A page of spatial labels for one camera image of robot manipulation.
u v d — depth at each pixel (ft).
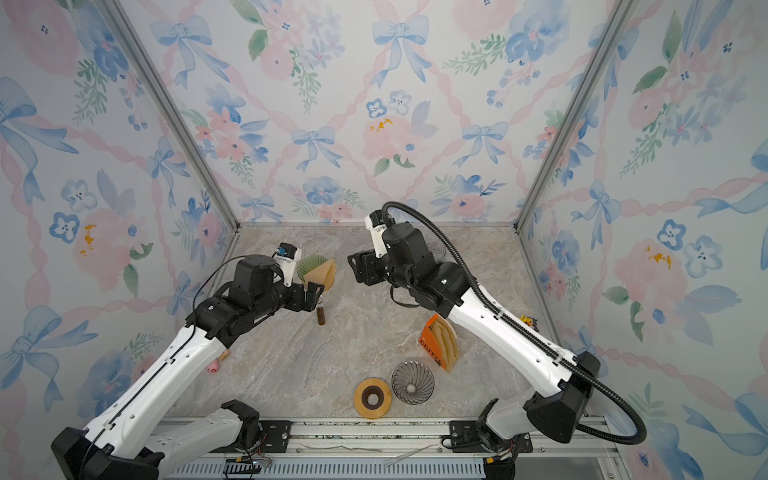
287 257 2.09
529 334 1.37
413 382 2.63
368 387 2.62
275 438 2.44
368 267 1.90
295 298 2.15
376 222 1.89
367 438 2.48
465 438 2.40
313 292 2.19
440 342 2.65
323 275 2.68
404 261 1.61
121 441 1.25
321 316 2.95
